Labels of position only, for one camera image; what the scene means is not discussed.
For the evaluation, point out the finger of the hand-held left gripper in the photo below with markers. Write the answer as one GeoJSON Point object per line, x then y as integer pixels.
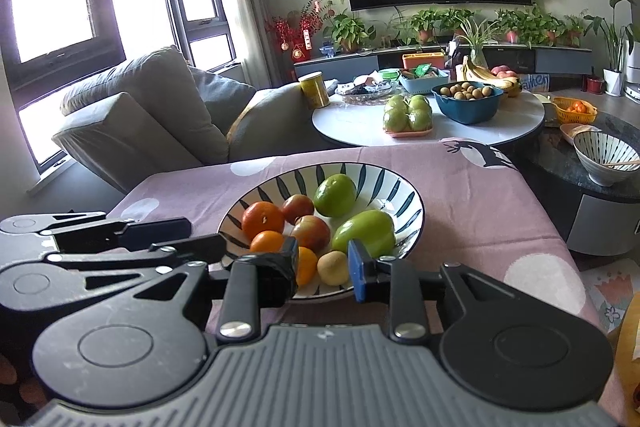
{"type": "Point", "coordinates": [200, 248]}
{"type": "Point", "coordinates": [160, 229]}

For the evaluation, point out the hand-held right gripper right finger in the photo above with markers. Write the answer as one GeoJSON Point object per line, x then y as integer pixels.
{"type": "Point", "coordinates": [357, 272]}

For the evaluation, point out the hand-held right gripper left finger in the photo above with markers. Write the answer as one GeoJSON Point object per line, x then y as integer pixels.
{"type": "Point", "coordinates": [280, 272]}

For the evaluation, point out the small brown longan fruit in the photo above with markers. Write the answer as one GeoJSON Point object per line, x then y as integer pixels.
{"type": "Point", "coordinates": [333, 268]}

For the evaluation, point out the small orange with stem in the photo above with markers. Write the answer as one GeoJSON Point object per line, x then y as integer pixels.
{"type": "Point", "coordinates": [267, 242]}

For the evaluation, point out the green mango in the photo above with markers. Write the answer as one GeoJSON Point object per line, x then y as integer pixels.
{"type": "Point", "coordinates": [363, 232]}

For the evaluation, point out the large orange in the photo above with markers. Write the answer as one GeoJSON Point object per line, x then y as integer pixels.
{"type": "Point", "coordinates": [263, 220]}

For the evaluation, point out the red green tomato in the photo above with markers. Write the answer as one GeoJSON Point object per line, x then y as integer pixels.
{"type": "Point", "coordinates": [297, 209]}

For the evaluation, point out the striped ceramic bowl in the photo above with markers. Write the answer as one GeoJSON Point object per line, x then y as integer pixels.
{"type": "Point", "coordinates": [395, 202]}

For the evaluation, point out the round green jujube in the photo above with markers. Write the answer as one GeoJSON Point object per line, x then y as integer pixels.
{"type": "Point", "coordinates": [335, 195]}

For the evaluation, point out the pink polka dot tablecloth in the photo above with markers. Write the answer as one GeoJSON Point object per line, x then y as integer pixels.
{"type": "Point", "coordinates": [475, 232]}

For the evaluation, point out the grey sofa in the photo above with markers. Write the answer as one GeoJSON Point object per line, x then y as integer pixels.
{"type": "Point", "coordinates": [140, 107]}

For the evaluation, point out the grey cushion with yellow edge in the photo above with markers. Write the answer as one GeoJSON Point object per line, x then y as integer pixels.
{"type": "Point", "coordinates": [270, 122]}

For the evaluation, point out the grey blue pillow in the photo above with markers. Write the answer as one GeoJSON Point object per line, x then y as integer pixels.
{"type": "Point", "coordinates": [225, 97]}

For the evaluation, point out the round white table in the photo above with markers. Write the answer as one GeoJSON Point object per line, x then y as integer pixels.
{"type": "Point", "coordinates": [360, 122]}

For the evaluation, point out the pack of green jujubes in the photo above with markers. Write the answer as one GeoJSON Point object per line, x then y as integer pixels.
{"type": "Point", "coordinates": [407, 114]}

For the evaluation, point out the glass dish with snacks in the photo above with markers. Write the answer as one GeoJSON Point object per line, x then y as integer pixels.
{"type": "Point", "coordinates": [365, 88]}

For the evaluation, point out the gold can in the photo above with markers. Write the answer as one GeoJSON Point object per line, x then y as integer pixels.
{"type": "Point", "coordinates": [315, 89]}

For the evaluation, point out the blue bowl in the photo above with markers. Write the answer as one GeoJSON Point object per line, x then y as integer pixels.
{"type": "Point", "coordinates": [467, 109]}

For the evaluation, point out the green plastic container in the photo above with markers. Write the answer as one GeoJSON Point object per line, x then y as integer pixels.
{"type": "Point", "coordinates": [387, 74]}

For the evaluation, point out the light blue snack basket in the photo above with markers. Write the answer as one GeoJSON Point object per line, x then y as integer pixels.
{"type": "Point", "coordinates": [422, 82]}

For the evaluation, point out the pile of longans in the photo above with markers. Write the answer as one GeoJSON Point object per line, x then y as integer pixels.
{"type": "Point", "coordinates": [467, 89]}

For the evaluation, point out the dark glass coffee table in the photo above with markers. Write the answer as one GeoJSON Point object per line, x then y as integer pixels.
{"type": "Point", "coordinates": [545, 162]}

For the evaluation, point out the orange box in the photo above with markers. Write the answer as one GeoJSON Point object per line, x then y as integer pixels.
{"type": "Point", "coordinates": [422, 59]}

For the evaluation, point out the bunch of bananas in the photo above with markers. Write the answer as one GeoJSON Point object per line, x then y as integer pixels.
{"type": "Point", "coordinates": [480, 74]}

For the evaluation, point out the red festive decoration plant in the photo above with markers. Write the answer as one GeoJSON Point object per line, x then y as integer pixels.
{"type": "Point", "coordinates": [297, 29]}

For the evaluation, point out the green potted plant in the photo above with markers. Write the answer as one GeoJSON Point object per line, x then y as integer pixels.
{"type": "Point", "coordinates": [435, 24]}
{"type": "Point", "coordinates": [525, 27]}
{"type": "Point", "coordinates": [350, 32]}
{"type": "Point", "coordinates": [575, 29]}

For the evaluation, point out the red apple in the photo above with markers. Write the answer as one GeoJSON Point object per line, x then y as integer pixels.
{"type": "Point", "coordinates": [502, 71]}

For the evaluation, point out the patterned floor rug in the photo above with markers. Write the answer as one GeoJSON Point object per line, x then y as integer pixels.
{"type": "Point", "coordinates": [607, 297]}

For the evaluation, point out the pink plastic dish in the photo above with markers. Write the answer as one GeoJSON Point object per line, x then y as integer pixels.
{"type": "Point", "coordinates": [570, 132]}

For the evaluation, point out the blue printed card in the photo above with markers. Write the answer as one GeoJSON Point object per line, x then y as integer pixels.
{"type": "Point", "coordinates": [534, 82]}

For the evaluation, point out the spider plant in vase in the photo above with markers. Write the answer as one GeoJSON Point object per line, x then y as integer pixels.
{"type": "Point", "coordinates": [477, 42]}

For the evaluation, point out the small striped bowl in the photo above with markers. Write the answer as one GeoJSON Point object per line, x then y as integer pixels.
{"type": "Point", "coordinates": [602, 157]}

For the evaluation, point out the orange basket of tangerines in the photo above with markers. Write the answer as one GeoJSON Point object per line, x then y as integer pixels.
{"type": "Point", "coordinates": [575, 109]}

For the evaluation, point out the yellow wooden chair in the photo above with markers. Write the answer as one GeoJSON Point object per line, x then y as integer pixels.
{"type": "Point", "coordinates": [627, 347]}

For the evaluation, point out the wooden chopstick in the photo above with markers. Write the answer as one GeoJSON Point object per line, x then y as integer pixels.
{"type": "Point", "coordinates": [625, 164]}

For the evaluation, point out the grey television console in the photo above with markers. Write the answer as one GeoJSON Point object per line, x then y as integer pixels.
{"type": "Point", "coordinates": [565, 62]}

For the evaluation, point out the small red pot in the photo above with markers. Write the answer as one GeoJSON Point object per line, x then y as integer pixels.
{"type": "Point", "coordinates": [595, 84]}

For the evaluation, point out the tall plant in white pot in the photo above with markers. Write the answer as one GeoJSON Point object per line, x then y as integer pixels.
{"type": "Point", "coordinates": [617, 52]}

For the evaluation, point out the white robot vacuum dock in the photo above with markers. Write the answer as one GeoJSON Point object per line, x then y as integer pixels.
{"type": "Point", "coordinates": [632, 67]}

